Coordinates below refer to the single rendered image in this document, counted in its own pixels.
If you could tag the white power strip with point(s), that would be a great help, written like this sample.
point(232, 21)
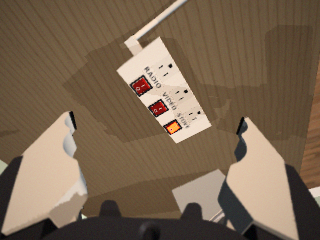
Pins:
point(155, 79)

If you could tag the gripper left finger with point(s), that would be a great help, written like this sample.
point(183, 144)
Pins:
point(44, 188)

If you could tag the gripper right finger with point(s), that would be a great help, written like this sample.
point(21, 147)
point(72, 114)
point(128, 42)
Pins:
point(264, 198)

